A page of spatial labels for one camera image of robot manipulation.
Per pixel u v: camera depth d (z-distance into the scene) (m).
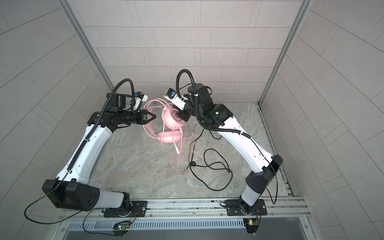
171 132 0.58
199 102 0.48
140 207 0.71
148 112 0.68
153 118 0.70
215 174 0.82
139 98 0.64
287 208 0.72
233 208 0.71
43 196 0.37
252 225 0.68
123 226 0.64
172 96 0.52
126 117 0.60
